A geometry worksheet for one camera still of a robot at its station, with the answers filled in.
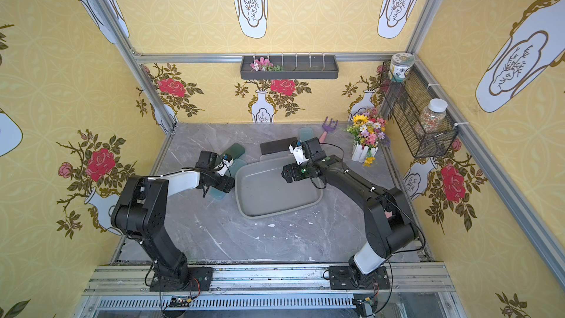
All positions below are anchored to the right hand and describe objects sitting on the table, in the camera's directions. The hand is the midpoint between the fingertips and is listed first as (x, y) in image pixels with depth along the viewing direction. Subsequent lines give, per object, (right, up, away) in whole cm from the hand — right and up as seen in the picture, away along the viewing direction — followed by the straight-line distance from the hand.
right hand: (297, 166), depth 90 cm
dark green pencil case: (-30, +6, +20) cm, 37 cm away
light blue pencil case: (+6, +15, +26) cm, 31 cm away
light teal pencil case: (-33, -12, +3) cm, 36 cm away
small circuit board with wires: (-40, -43, -17) cm, 61 cm away
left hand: (-36, -7, +10) cm, 38 cm away
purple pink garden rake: (+18, +18, +31) cm, 40 cm away
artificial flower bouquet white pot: (+31, +16, +5) cm, 35 cm away
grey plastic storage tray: (-15, -11, +5) cm, 20 cm away
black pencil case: (-9, +8, +25) cm, 27 cm away
